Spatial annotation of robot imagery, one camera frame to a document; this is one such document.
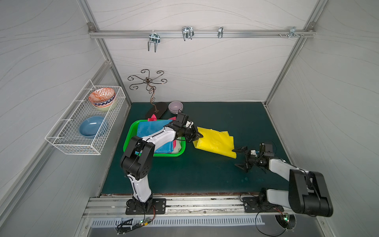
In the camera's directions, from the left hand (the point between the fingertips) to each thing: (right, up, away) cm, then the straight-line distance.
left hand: (204, 135), depth 86 cm
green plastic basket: (-47, +2, +8) cm, 48 cm away
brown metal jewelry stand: (-35, +33, +4) cm, 48 cm away
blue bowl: (-54, +7, -20) cm, 58 cm away
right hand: (+18, -12, +1) cm, 22 cm away
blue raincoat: (-38, +4, +8) cm, 39 cm away
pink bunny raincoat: (-34, +10, +15) cm, 39 cm away
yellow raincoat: (+8, -5, +6) cm, 11 cm away
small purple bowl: (-21, +19, +25) cm, 38 cm away
